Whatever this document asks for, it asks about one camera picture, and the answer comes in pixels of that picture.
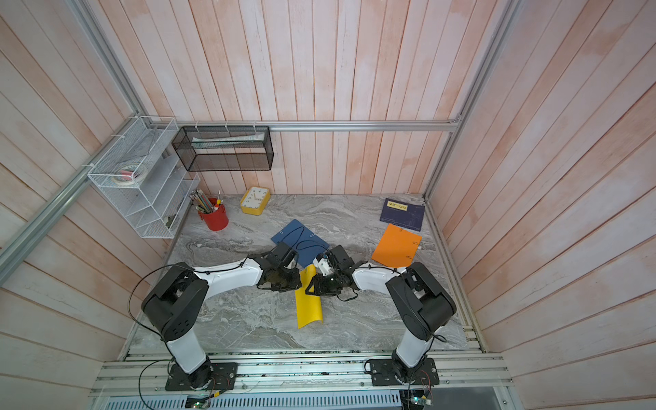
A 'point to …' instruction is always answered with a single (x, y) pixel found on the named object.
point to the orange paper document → (396, 247)
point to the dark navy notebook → (401, 213)
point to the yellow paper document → (308, 306)
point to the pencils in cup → (202, 202)
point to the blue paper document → (305, 243)
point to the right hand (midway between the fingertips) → (310, 290)
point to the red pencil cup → (218, 219)
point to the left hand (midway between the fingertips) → (298, 288)
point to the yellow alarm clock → (254, 200)
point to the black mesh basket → (225, 148)
